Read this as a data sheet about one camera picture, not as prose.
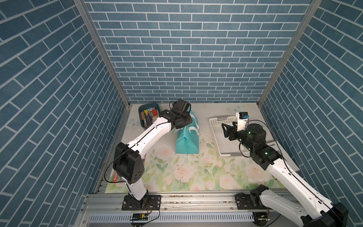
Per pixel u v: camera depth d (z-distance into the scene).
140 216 0.72
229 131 0.66
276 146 0.92
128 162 0.44
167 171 0.85
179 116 0.62
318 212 0.39
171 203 0.75
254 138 0.55
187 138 0.76
